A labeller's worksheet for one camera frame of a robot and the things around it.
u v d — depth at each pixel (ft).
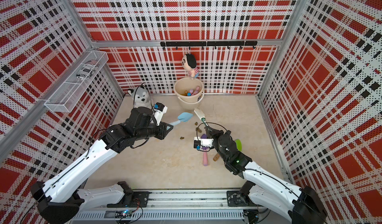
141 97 3.21
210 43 2.92
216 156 2.83
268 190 1.54
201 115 2.65
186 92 3.32
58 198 1.23
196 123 3.42
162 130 1.92
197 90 3.44
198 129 3.32
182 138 3.14
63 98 2.26
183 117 2.58
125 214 2.29
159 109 1.95
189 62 2.98
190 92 3.33
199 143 2.13
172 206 2.40
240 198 2.15
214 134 2.17
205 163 2.73
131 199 2.23
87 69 2.57
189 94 3.32
